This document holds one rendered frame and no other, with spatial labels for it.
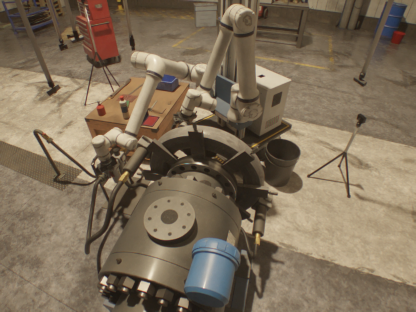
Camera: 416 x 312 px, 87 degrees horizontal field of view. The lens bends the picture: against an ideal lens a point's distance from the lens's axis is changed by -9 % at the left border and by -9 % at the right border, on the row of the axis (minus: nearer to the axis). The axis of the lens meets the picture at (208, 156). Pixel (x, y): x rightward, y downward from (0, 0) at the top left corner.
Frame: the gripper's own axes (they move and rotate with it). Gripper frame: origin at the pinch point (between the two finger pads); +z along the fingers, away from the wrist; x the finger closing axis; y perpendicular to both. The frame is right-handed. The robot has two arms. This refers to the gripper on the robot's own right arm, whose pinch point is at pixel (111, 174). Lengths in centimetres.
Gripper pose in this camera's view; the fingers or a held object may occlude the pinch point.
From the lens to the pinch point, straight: 190.7
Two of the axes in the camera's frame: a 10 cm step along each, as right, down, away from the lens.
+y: 7.3, 4.6, -5.1
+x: 6.9, -4.9, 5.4
